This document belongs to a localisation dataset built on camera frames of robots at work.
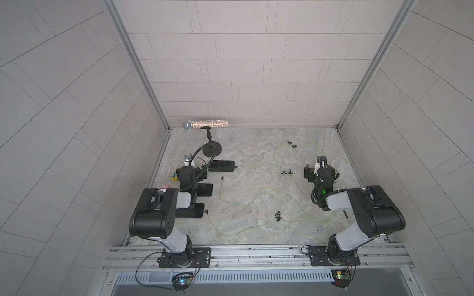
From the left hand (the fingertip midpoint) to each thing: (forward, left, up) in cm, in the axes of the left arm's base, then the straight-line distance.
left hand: (196, 162), depth 95 cm
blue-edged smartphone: (-10, -4, -10) cm, 15 cm away
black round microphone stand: (+12, -7, -4) cm, 14 cm away
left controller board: (-49, -3, -2) cm, 49 cm away
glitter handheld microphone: (+9, +1, +18) cm, 20 cm away
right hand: (-1, -63, +1) cm, 63 cm away
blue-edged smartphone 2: (-21, -2, -12) cm, 24 cm away
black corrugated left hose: (-6, -5, +4) cm, 9 cm away
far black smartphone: (+1, -14, -5) cm, 15 cm away
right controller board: (-48, -62, -5) cm, 78 cm away
